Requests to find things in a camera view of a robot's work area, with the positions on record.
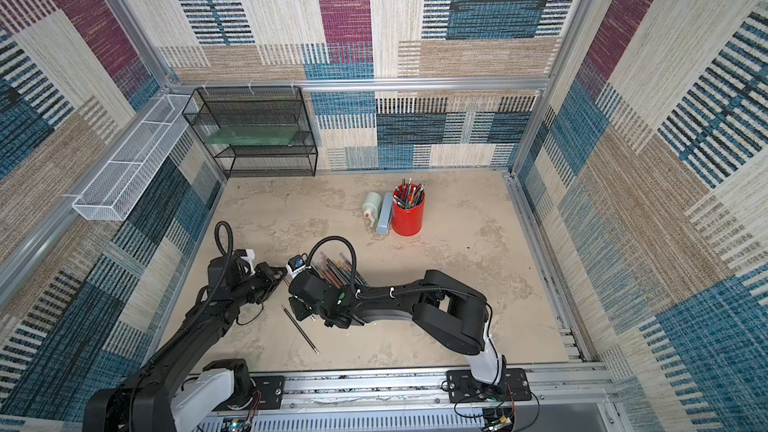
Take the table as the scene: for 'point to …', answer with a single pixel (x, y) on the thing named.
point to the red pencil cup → (408, 210)
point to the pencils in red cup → (407, 195)
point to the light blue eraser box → (382, 226)
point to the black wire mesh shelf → (257, 106)
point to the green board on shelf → (251, 135)
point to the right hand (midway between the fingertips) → (302, 295)
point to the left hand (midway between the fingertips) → (289, 269)
